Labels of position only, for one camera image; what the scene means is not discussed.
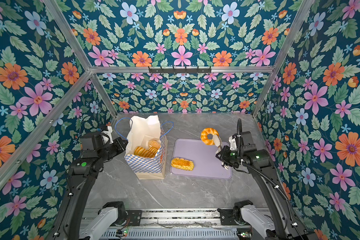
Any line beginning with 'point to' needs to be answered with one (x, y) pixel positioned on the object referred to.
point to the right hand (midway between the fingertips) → (217, 154)
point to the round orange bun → (154, 144)
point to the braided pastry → (182, 163)
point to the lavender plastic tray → (206, 162)
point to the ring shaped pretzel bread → (204, 133)
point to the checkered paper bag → (141, 130)
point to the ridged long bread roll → (150, 152)
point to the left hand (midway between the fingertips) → (129, 137)
